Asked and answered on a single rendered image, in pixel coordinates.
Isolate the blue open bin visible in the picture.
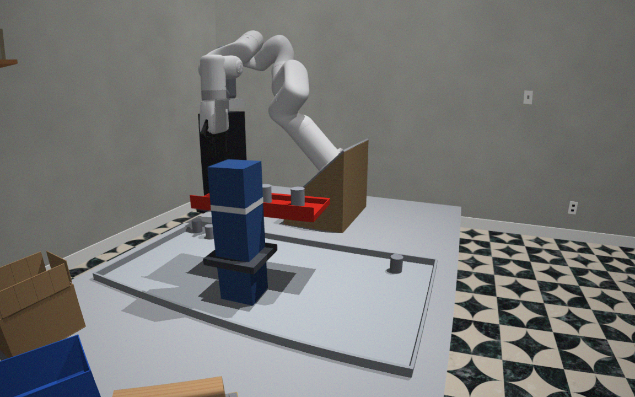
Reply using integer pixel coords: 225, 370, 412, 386
0, 335, 101, 397

